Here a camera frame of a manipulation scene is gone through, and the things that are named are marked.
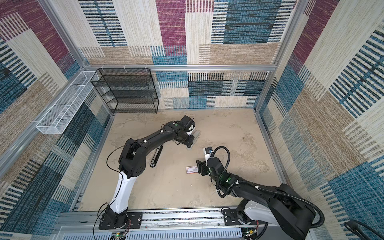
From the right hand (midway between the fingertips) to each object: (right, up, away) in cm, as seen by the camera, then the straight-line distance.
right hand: (203, 161), depth 86 cm
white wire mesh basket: (-69, +22, -16) cm, 74 cm away
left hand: (-7, +11, +10) cm, 17 cm away
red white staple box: (-6, -6, +3) cm, 9 cm away
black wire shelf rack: (-53, +45, +24) cm, 74 cm away
